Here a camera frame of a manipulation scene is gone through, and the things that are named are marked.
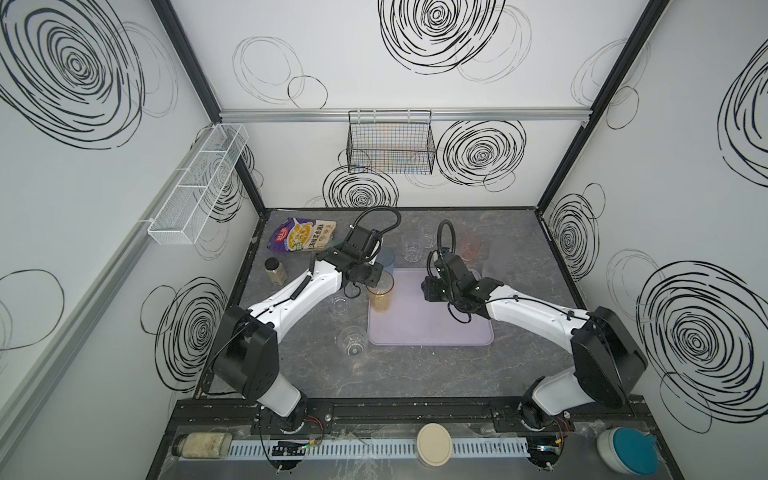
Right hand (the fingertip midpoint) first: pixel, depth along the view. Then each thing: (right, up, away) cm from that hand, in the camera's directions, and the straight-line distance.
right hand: (426, 287), depth 87 cm
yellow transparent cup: (-13, -1, -4) cm, 14 cm away
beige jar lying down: (-53, -32, -20) cm, 65 cm away
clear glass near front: (-21, -15, -2) cm, 26 cm away
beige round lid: (-1, -30, -22) cm, 38 cm away
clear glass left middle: (-27, -7, +7) cm, 28 cm away
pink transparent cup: (+18, +11, +18) cm, 28 cm away
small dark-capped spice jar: (-46, +4, +5) cm, 46 cm away
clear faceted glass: (-3, +9, +19) cm, 21 cm away
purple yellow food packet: (-44, +16, +23) cm, 52 cm away
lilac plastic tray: (-4, -11, +3) cm, 12 cm away
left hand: (-16, +5, 0) cm, 17 cm away
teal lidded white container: (+41, -32, -23) cm, 57 cm away
